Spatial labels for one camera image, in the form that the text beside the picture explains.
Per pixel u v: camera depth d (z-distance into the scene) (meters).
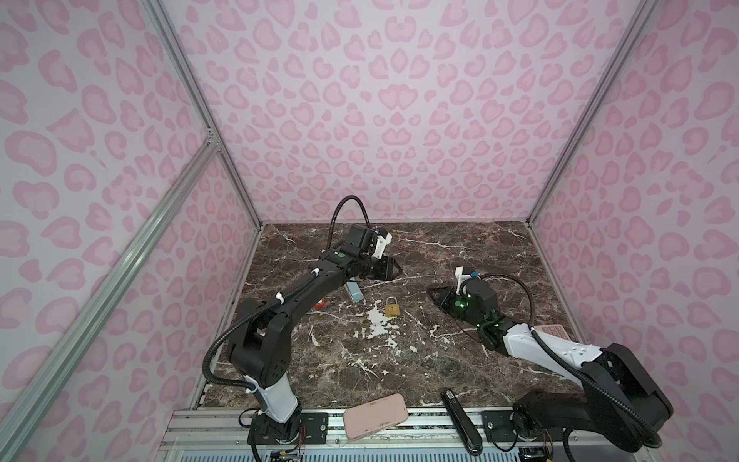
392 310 0.95
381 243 0.80
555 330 0.88
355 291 0.95
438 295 0.82
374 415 0.75
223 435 0.73
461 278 0.79
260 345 0.46
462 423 0.72
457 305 0.74
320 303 0.95
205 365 0.40
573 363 0.46
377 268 0.76
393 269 0.77
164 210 0.70
